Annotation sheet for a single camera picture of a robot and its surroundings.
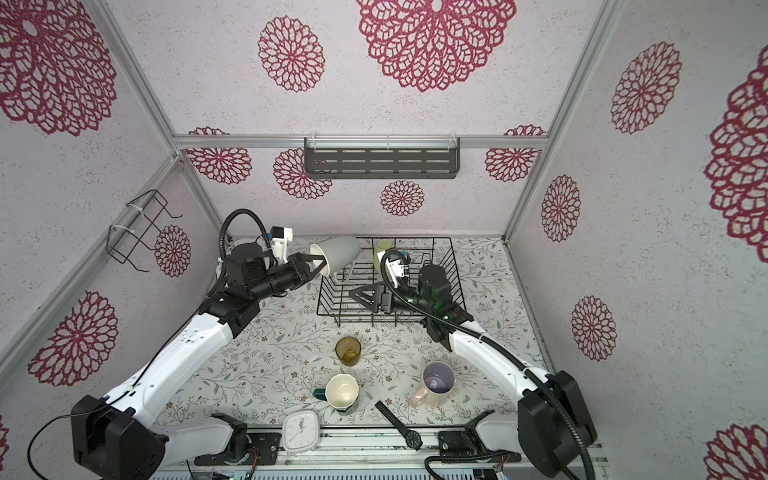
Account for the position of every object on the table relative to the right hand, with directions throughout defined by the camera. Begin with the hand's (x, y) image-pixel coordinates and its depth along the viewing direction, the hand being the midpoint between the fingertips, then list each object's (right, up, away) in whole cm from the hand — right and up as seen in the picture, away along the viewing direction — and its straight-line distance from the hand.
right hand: (353, 293), depth 68 cm
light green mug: (+6, +13, +34) cm, 37 cm away
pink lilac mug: (+22, -25, +13) cm, 36 cm away
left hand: (-7, +8, +4) cm, 11 cm away
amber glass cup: (-4, -19, +23) cm, 30 cm away
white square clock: (-14, -35, +6) cm, 38 cm away
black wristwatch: (+14, -37, +7) cm, 41 cm away
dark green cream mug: (-5, -28, +14) cm, 32 cm away
